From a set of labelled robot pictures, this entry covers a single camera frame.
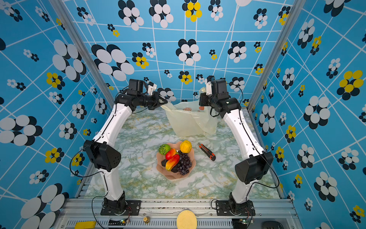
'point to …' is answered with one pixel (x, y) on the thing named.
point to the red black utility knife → (209, 154)
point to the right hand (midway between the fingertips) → (203, 96)
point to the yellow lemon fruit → (186, 146)
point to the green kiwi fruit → (163, 149)
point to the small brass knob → (147, 220)
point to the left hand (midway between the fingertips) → (168, 101)
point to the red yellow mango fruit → (172, 162)
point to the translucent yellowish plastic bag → (188, 118)
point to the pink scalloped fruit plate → (170, 174)
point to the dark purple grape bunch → (184, 164)
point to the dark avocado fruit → (163, 162)
